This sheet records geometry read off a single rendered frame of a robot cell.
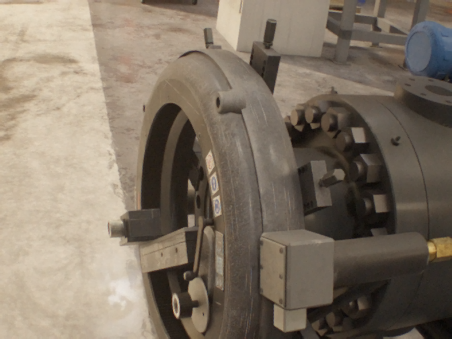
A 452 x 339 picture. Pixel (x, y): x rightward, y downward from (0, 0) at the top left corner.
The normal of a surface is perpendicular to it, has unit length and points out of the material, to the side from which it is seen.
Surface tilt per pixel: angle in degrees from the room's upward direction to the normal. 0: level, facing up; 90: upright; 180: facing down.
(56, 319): 0
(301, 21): 90
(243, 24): 90
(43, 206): 0
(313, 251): 67
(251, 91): 21
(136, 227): 52
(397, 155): 35
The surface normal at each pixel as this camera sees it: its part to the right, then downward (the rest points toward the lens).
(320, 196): 0.33, -0.24
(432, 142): 0.27, -0.56
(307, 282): 0.36, 0.07
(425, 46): -0.94, 0.04
